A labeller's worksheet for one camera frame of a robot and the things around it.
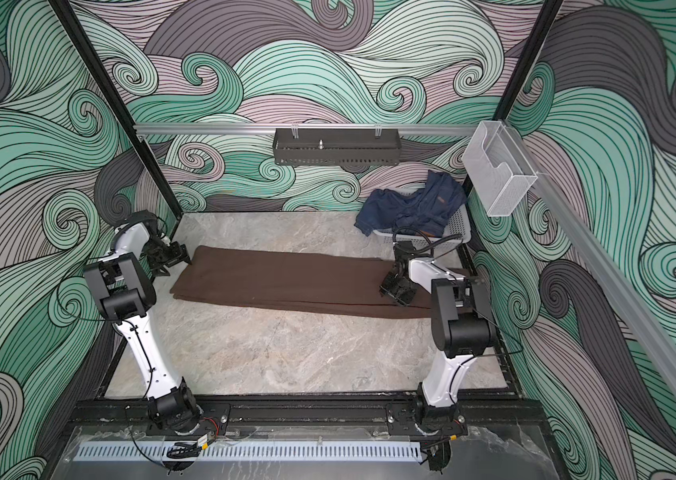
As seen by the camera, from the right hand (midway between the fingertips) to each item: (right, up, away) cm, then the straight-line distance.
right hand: (387, 295), depth 96 cm
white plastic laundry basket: (+29, +23, +11) cm, 38 cm away
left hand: (-70, +11, +3) cm, 71 cm away
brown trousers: (-45, +4, +7) cm, 46 cm away
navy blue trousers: (+18, +30, +17) cm, 39 cm away
